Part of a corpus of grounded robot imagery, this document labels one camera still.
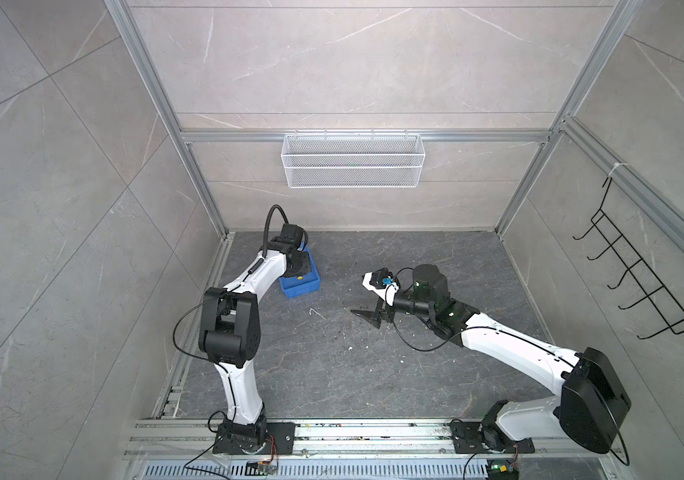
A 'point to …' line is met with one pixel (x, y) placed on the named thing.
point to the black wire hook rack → (659, 300)
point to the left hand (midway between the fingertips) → (300, 260)
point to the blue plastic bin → (292, 286)
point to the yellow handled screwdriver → (300, 277)
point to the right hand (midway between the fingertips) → (359, 288)
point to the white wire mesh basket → (353, 160)
